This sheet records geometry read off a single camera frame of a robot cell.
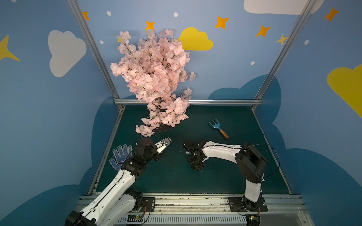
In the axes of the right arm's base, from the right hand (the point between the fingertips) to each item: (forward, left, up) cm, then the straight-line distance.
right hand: (190, 164), depth 89 cm
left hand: (+7, +18, +17) cm, 25 cm away
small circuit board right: (-27, -34, -4) cm, 43 cm away
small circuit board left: (-30, +29, -3) cm, 42 cm away
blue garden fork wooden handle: (+32, -20, +1) cm, 38 cm away
